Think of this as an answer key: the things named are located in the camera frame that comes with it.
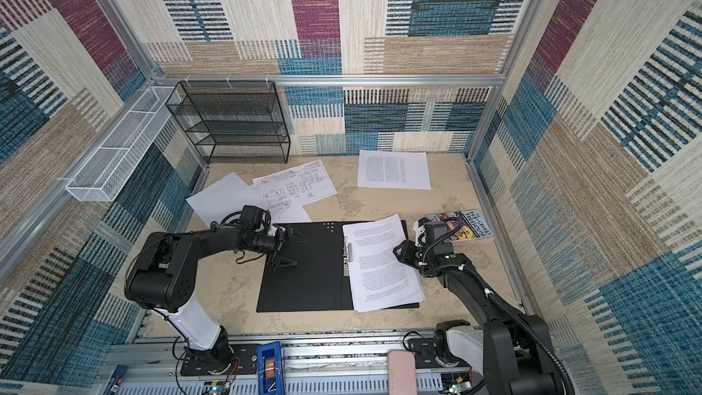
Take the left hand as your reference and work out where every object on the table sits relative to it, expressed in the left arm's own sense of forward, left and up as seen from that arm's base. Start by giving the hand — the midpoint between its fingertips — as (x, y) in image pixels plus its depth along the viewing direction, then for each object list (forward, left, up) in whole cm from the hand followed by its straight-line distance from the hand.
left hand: (302, 248), depth 89 cm
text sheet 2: (+37, -33, -4) cm, 50 cm away
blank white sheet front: (+16, +5, -6) cm, 18 cm away
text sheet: (-9, -24, -5) cm, 26 cm away
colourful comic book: (+9, -57, -2) cm, 58 cm away
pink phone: (-33, -28, -2) cm, 44 cm away
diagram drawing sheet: (+29, +7, -5) cm, 30 cm away
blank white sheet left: (+25, +34, -6) cm, 43 cm away
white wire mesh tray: (+7, +48, +28) cm, 56 cm away
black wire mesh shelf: (+48, +30, +13) cm, 58 cm away
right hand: (-3, -30, 0) cm, 30 cm away
